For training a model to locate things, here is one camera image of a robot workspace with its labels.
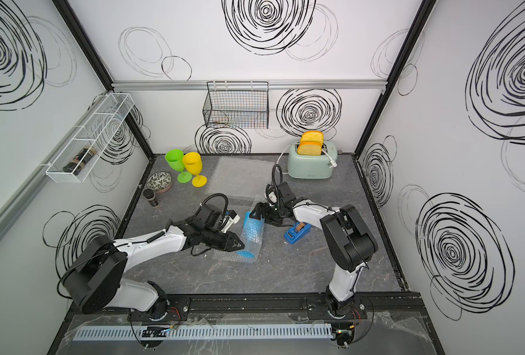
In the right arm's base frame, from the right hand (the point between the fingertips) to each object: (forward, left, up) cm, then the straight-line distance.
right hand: (258, 218), depth 90 cm
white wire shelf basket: (+20, +60, +30) cm, 70 cm away
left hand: (-13, +5, +1) cm, 14 cm away
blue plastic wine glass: (-7, +2, +2) cm, 7 cm away
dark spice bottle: (+7, +46, +4) cm, 47 cm away
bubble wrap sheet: (-15, +9, -4) cm, 18 cm away
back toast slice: (+33, -24, +15) cm, 43 cm away
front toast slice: (+27, -22, +14) cm, 38 cm away
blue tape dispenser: (-4, -16, -2) cm, 17 cm away
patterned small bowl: (+20, +50, -3) cm, 54 cm away
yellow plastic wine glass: (+21, +30, +10) cm, 38 cm away
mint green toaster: (+23, -23, +7) cm, 34 cm away
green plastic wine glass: (+24, +39, +9) cm, 47 cm away
